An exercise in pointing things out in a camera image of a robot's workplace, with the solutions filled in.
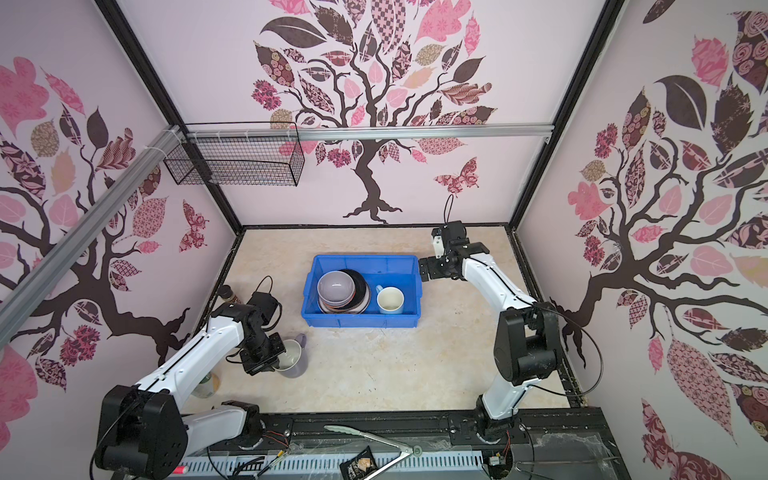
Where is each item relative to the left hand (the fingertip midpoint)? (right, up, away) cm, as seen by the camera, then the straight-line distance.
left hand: (278, 369), depth 78 cm
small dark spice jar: (-21, +19, +12) cm, 31 cm away
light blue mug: (+30, +17, +13) cm, 37 cm away
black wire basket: (-11, +64, +16) cm, 67 cm away
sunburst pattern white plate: (+19, +13, +14) cm, 27 cm away
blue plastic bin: (+32, +25, +25) cm, 48 cm away
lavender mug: (+2, -1, +7) cm, 7 cm away
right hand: (+45, +28, +13) cm, 54 cm away
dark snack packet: (+23, -19, -10) cm, 32 cm away
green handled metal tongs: (+34, -16, -9) cm, 39 cm away
